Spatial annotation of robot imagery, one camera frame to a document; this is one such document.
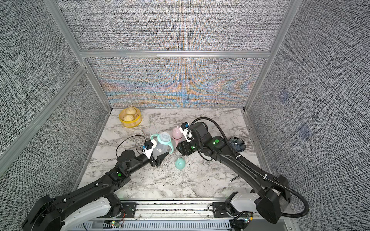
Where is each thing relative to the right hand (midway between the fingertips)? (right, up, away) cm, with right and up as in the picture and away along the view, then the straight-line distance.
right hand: (182, 141), depth 74 cm
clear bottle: (-11, -4, 0) cm, 12 cm away
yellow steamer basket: (-34, +13, +32) cm, 48 cm away
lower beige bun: (-41, +13, +32) cm, 53 cm away
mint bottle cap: (-1, -14, +11) cm, 18 cm away
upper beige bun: (-40, +19, +35) cm, 56 cm away
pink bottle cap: (-3, +3, +11) cm, 12 cm away
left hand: (-9, -2, -1) cm, 9 cm away
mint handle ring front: (-8, 0, -9) cm, 12 cm away
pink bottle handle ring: (-3, 0, +11) cm, 12 cm away
